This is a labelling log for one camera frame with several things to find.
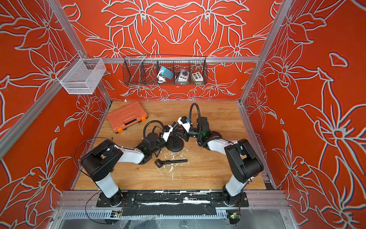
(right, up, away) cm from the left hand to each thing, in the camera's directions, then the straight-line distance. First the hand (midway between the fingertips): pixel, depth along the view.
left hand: (177, 134), depth 87 cm
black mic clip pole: (0, +2, -6) cm, 7 cm away
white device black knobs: (+4, +38, +4) cm, 38 cm away
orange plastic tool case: (-41, +9, +16) cm, 45 cm away
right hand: (-2, +3, -4) cm, 6 cm away
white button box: (+14, +38, +8) cm, 41 cm away
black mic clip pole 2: (-11, -17, -2) cm, 21 cm away
